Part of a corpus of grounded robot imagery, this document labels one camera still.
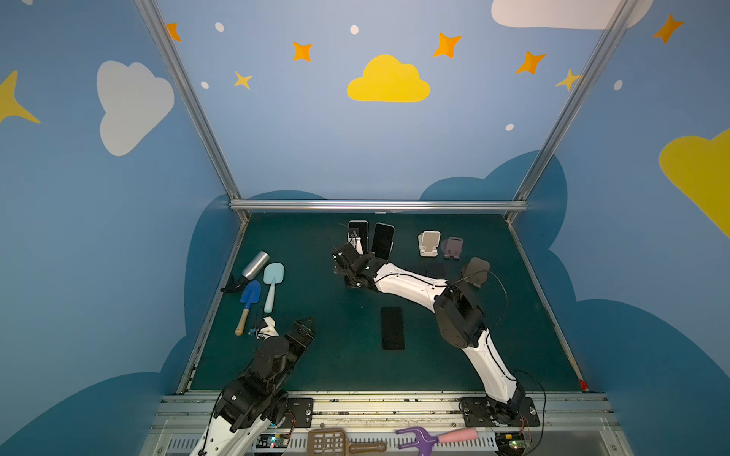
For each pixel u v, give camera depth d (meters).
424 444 0.70
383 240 1.02
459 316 0.56
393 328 0.90
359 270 0.73
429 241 1.07
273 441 0.71
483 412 0.75
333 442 0.71
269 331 0.71
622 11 0.70
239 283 0.98
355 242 0.84
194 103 0.85
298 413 0.75
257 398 0.55
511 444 0.71
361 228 1.01
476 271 1.01
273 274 1.02
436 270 1.04
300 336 0.70
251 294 0.96
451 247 1.08
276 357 0.57
